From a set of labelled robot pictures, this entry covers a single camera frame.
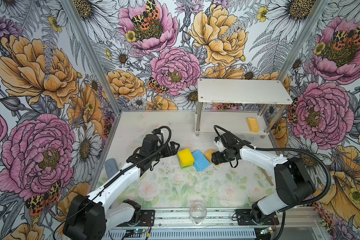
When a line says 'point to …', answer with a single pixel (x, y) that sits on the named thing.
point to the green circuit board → (266, 230)
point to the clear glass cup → (198, 212)
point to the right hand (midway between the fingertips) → (219, 163)
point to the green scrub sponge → (186, 167)
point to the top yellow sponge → (186, 158)
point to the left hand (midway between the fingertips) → (173, 151)
